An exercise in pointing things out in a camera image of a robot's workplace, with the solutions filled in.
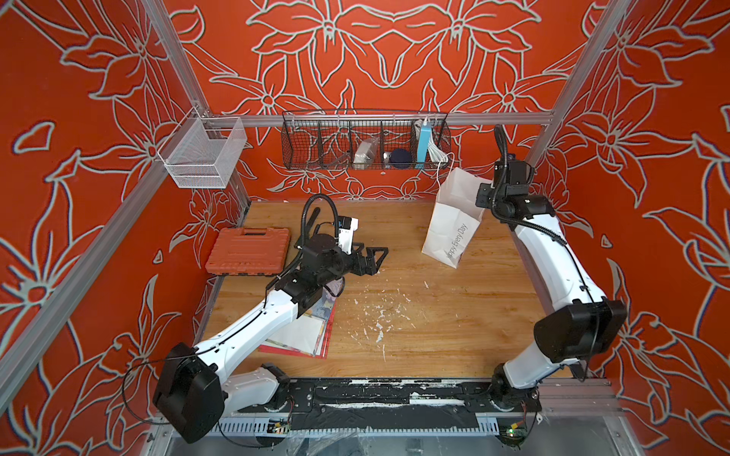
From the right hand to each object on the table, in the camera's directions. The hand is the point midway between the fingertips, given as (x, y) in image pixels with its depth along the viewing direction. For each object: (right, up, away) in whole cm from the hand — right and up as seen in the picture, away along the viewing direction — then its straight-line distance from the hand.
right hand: (485, 187), depth 80 cm
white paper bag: (-7, -9, +5) cm, 12 cm away
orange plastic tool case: (-75, -20, +15) cm, 79 cm away
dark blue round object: (-22, +12, +15) cm, 29 cm away
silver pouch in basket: (-35, +14, +13) cm, 39 cm away
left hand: (-32, -17, -6) cm, 36 cm away
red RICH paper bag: (-49, -46, 0) cm, 68 cm away
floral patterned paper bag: (-52, -43, +1) cm, 67 cm away
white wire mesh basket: (-89, +14, +13) cm, 91 cm away
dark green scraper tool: (-57, -12, +30) cm, 66 cm away
